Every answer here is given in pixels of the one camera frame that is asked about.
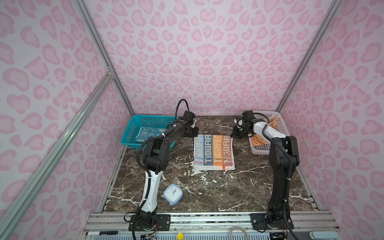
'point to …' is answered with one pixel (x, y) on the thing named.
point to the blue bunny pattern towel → (146, 132)
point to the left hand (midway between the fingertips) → (196, 131)
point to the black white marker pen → (103, 233)
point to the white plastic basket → (281, 127)
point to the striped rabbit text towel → (213, 152)
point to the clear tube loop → (237, 227)
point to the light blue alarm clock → (173, 194)
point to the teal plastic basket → (129, 136)
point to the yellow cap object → (180, 236)
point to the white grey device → (324, 235)
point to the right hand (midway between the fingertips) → (233, 133)
